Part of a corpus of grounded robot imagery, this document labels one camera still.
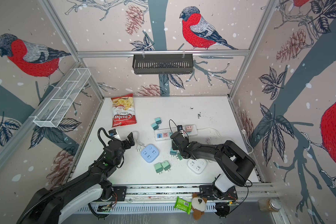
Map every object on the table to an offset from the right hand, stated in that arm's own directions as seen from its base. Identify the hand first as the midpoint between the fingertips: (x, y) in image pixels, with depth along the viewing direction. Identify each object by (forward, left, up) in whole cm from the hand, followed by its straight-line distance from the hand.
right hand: (175, 141), depth 92 cm
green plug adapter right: (-16, +5, 0) cm, 17 cm away
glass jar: (-34, -45, +7) cm, 56 cm away
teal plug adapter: (+17, +14, 0) cm, 22 cm away
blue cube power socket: (-9, +16, +1) cm, 19 cm away
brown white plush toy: (-35, -13, -1) cm, 37 cm away
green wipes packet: (-35, -4, -1) cm, 35 cm away
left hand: (-3, +31, +12) cm, 33 cm away
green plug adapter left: (-18, +9, 0) cm, 20 cm away
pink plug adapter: (+7, -9, +5) cm, 13 cm away
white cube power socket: (-15, -14, 0) cm, 21 cm away
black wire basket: (+52, +12, +27) cm, 60 cm away
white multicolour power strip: (+5, +7, +1) cm, 9 cm away
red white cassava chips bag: (+23, +41, +4) cm, 47 cm away
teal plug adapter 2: (+12, +16, 0) cm, 20 cm away
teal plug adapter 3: (-7, +1, 0) cm, 8 cm away
